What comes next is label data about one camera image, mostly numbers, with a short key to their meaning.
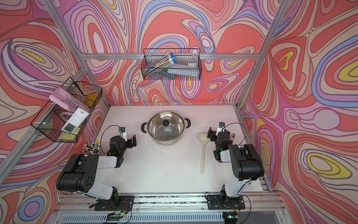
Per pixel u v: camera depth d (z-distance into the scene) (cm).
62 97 69
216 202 73
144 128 91
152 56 88
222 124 82
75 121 69
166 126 91
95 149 76
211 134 86
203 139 97
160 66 79
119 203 72
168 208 73
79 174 45
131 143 86
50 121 66
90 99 78
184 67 88
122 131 80
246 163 47
